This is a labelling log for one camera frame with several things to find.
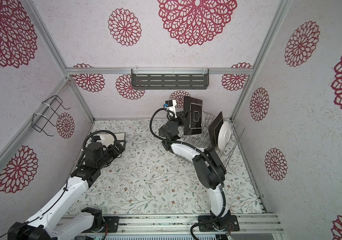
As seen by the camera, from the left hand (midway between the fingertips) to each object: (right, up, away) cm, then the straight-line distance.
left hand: (122, 147), depth 81 cm
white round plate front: (+60, +7, +13) cm, 62 cm away
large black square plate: (+38, +17, 0) cm, 42 cm away
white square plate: (-4, +5, -9) cm, 11 cm away
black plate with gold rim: (+52, +9, +9) cm, 54 cm away
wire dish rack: (+49, +3, +24) cm, 55 cm away
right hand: (+38, +19, -3) cm, 42 cm away
